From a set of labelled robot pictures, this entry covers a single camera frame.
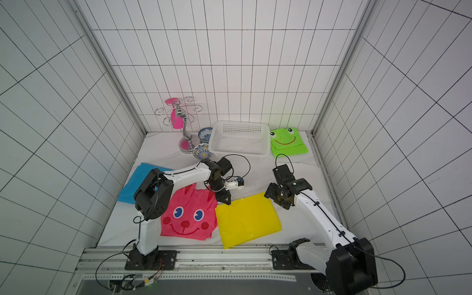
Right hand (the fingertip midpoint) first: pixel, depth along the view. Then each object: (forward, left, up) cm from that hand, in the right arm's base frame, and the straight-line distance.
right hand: (265, 196), depth 82 cm
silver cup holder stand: (+35, +43, +20) cm, 59 cm away
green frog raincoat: (+42, -15, -8) cm, 45 cm away
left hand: (-3, +20, -5) cm, 21 cm away
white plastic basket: (+39, +14, -7) cm, 42 cm away
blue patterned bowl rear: (+43, +38, -6) cm, 58 cm away
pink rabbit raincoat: (-8, +34, -6) cm, 35 cm away
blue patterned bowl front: (+29, +37, -6) cm, 48 cm away
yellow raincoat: (-9, +8, -7) cm, 14 cm away
